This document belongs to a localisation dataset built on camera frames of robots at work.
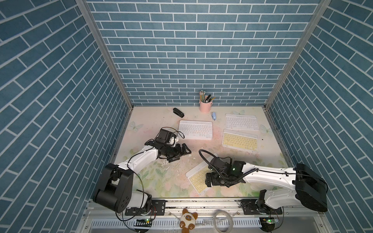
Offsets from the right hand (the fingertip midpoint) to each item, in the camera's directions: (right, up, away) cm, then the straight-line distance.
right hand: (211, 184), depth 79 cm
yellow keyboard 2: (+23, +21, +20) cm, 37 cm away
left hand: (-13, +15, +4) cm, 20 cm away
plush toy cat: (-12, -12, -11) cm, 21 cm away
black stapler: (-22, +41, +34) cm, 58 cm away
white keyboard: (-8, +28, +25) cm, 38 cm away
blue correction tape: (+6, +38, +33) cm, 51 cm away
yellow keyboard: (-8, +2, +5) cm, 9 cm away
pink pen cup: (0, +45, +33) cm, 56 cm away
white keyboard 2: (+27, +34, +32) cm, 54 cm away
